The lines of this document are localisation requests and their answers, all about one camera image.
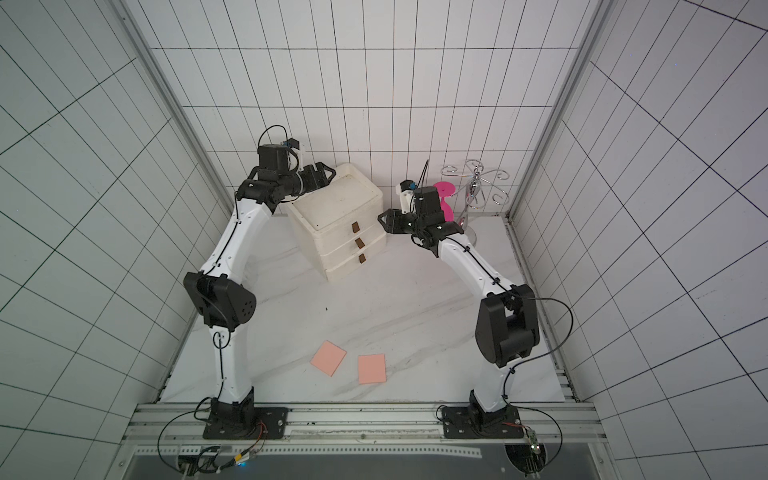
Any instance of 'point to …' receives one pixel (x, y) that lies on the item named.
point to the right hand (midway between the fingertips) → (371, 218)
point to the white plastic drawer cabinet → (342, 220)
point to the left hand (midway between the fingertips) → (326, 179)
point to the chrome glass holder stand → (478, 192)
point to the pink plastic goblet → (445, 189)
